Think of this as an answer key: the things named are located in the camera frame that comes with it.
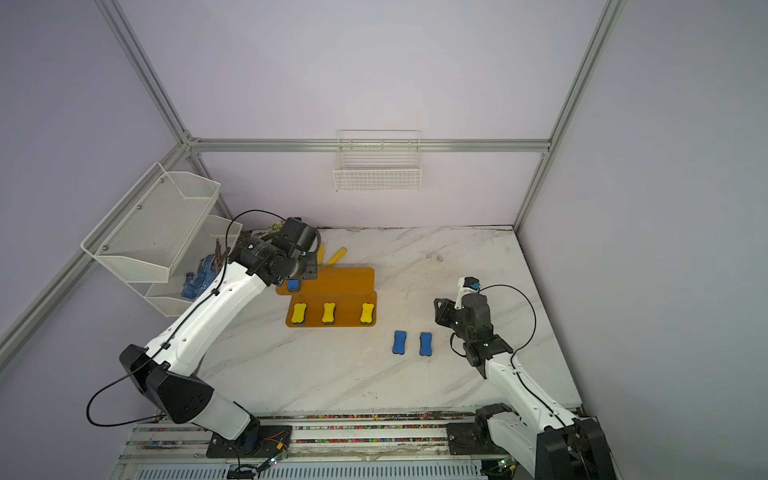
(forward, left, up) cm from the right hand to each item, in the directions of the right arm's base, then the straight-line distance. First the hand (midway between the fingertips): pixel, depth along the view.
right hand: (438, 305), depth 86 cm
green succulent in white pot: (+29, +53, +5) cm, 60 cm away
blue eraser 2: (-8, +4, -10) cm, 13 cm away
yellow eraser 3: (+3, +22, -8) cm, 23 cm away
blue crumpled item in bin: (+10, +69, +6) cm, 70 cm away
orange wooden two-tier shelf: (+6, +27, +1) cm, 28 cm away
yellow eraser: (+4, +44, -9) cm, 45 cm away
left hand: (+3, +37, +14) cm, 40 cm away
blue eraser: (-6, +12, -11) cm, 17 cm away
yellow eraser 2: (+4, +35, -9) cm, 36 cm away
